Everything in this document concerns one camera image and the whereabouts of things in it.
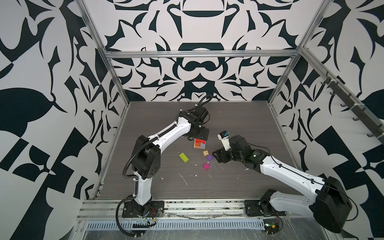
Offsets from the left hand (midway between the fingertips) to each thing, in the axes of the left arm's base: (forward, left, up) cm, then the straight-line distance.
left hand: (200, 132), depth 87 cm
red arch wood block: (0, -3, -11) cm, 11 cm away
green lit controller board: (-44, -31, -14) cm, 56 cm away
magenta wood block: (-15, -3, -14) cm, 20 cm away
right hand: (-11, -9, -1) cm, 14 cm away
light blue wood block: (-2, -2, -11) cm, 11 cm away
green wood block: (-8, +10, -13) cm, 18 cm away
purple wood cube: (-9, -5, -13) cm, 17 cm away
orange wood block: (-1, +1, -11) cm, 11 cm away
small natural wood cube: (-7, -3, -12) cm, 15 cm away
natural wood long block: (-4, +1, -12) cm, 12 cm away
